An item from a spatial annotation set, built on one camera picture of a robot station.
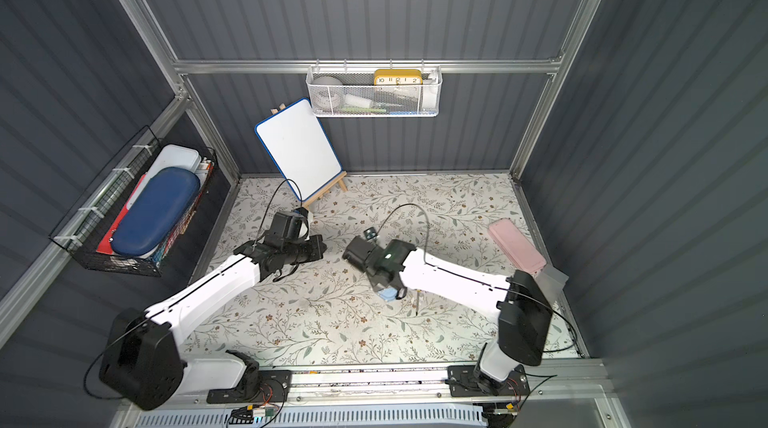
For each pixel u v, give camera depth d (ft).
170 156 2.56
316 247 2.47
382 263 1.80
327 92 2.71
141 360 1.33
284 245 2.14
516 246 3.31
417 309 2.84
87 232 2.03
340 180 3.65
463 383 2.38
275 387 2.43
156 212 2.25
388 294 2.83
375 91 2.94
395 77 2.86
